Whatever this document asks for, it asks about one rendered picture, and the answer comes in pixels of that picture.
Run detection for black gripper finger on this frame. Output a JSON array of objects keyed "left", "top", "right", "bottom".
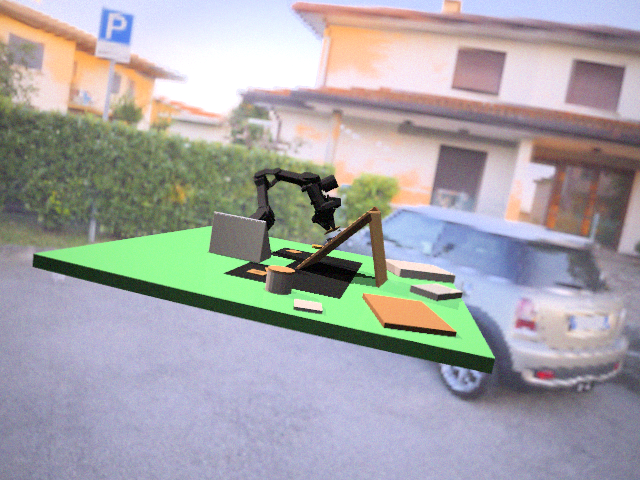
[
  {"left": 316, "top": 218, "right": 330, "bottom": 231},
  {"left": 321, "top": 208, "right": 336, "bottom": 229}
]

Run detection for pale pink flat rectangular slab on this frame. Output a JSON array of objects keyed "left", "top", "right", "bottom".
[{"left": 386, "top": 259, "right": 456, "bottom": 284}]

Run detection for grey cylinder with orange top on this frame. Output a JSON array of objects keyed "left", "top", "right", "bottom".
[{"left": 265, "top": 266, "right": 295, "bottom": 295}]

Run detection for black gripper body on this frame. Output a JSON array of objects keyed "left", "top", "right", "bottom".
[{"left": 311, "top": 194, "right": 337, "bottom": 223}]

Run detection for orange flat rectangular board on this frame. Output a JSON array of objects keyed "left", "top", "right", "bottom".
[{"left": 362, "top": 293, "right": 457, "bottom": 337}]

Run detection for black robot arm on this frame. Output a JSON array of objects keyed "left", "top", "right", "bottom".
[{"left": 248, "top": 168, "right": 339, "bottom": 230}]

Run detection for pale pink flat square tile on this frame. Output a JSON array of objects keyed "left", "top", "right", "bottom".
[{"left": 294, "top": 299, "right": 323, "bottom": 314}]

